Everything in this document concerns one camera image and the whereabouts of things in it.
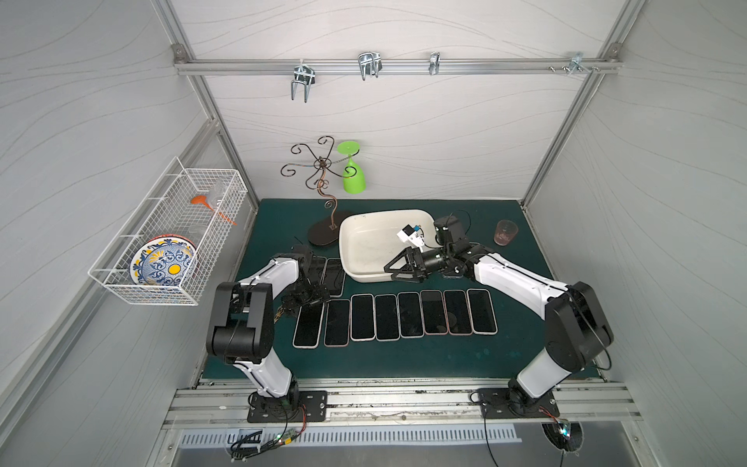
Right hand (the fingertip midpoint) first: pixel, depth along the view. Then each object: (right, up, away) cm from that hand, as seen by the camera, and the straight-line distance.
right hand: (388, 274), depth 75 cm
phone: (-24, -17, +12) cm, 32 cm away
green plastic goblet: (-10, +28, +9) cm, 31 cm away
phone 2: (-15, -16, +11) cm, 25 cm away
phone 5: (+30, -14, +15) cm, 37 cm away
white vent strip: (-11, -39, -5) cm, 41 cm away
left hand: (-23, -13, +15) cm, 30 cm away
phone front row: (-8, -17, +17) cm, 25 cm away
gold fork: (-34, -15, +15) cm, 40 cm away
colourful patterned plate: (-49, +5, -13) cm, 52 cm away
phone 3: (0, -15, +13) cm, 20 cm away
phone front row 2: (+23, -15, +16) cm, 32 cm away
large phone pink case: (+15, -14, +13) cm, 24 cm away
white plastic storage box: (-6, +7, +33) cm, 35 cm away
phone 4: (+7, -15, +14) cm, 22 cm away
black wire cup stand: (-22, +12, +35) cm, 43 cm away
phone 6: (-25, -2, +26) cm, 36 cm away
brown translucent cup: (+45, +11, +32) cm, 57 cm away
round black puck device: (+44, -40, -4) cm, 60 cm away
